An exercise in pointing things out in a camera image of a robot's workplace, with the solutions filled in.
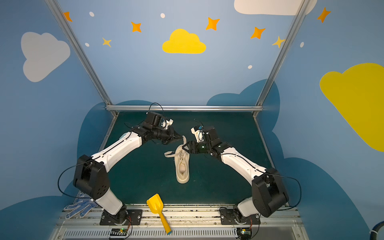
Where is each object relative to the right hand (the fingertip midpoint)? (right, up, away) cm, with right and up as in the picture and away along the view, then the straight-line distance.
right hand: (187, 145), depth 82 cm
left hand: (-3, +6, -1) cm, 6 cm away
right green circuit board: (+29, -43, -9) cm, 52 cm away
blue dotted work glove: (-55, -30, -4) cm, 63 cm away
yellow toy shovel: (-17, -32, -4) cm, 36 cm away
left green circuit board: (-34, -42, -9) cm, 55 cm away
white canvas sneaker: (-3, -12, +4) cm, 13 cm away
